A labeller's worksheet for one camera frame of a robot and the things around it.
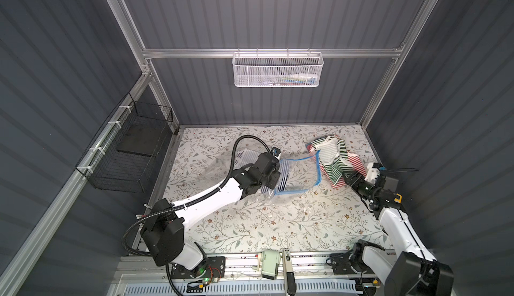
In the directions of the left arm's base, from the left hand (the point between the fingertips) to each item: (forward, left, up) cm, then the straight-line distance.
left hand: (275, 174), depth 80 cm
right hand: (+1, -33, -5) cm, 33 cm away
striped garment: (+14, -42, -13) cm, 46 cm away
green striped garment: (+17, -31, -11) cm, 37 cm away
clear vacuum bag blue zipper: (+10, -11, -17) cm, 22 cm away
